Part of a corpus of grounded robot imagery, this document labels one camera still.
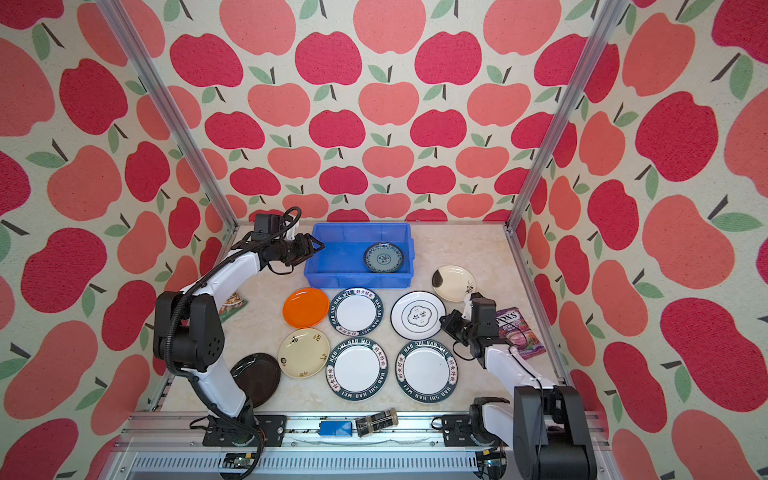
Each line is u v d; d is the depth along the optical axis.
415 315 0.93
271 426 0.75
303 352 0.89
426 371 0.86
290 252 0.80
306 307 0.96
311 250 0.84
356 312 0.96
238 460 0.72
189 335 0.49
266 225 0.74
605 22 0.71
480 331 0.69
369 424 0.73
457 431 0.73
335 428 0.72
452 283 1.02
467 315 0.80
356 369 0.85
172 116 0.89
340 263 1.14
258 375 0.80
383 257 1.11
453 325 0.79
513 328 0.89
